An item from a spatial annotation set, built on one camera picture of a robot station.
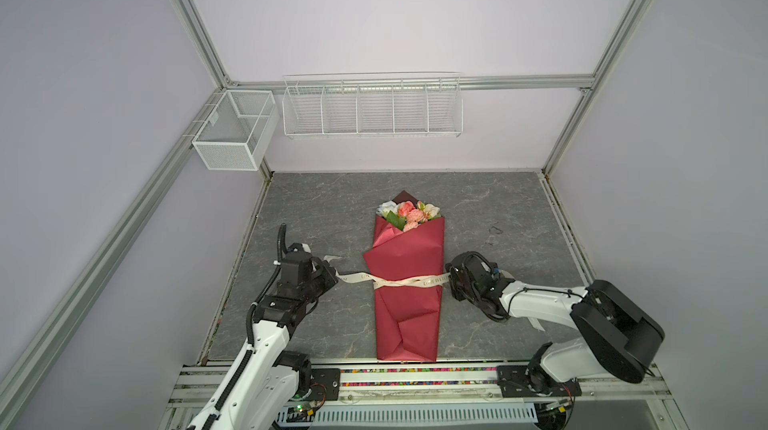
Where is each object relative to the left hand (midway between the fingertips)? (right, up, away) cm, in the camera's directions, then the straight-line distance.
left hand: (337, 271), depth 82 cm
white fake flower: (+13, +17, +21) cm, 30 cm away
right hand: (+31, -2, +9) cm, 32 cm away
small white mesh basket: (-38, +44, +21) cm, 62 cm away
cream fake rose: (+29, +16, +22) cm, 40 cm away
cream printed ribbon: (+15, -4, +5) cm, 16 cm away
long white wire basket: (+7, +51, +17) cm, 54 cm away
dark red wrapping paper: (+19, -12, -2) cm, 23 cm away
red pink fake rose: (+22, +14, +18) cm, 32 cm away
